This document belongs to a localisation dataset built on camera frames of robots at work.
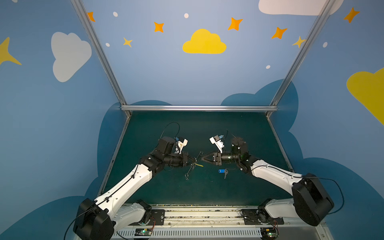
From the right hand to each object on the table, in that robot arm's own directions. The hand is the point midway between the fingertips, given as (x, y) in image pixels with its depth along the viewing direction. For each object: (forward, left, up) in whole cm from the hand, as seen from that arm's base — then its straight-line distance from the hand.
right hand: (204, 157), depth 75 cm
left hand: (-3, +4, +1) cm, 5 cm away
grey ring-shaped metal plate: (-7, +8, -5) cm, 12 cm away
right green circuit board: (-28, -33, -20) cm, 48 cm away
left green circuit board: (-31, +28, -19) cm, 46 cm away
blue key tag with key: (+2, -13, -20) cm, 24 cm away
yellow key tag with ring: (-4, +2, 0) cm, 5 cm away
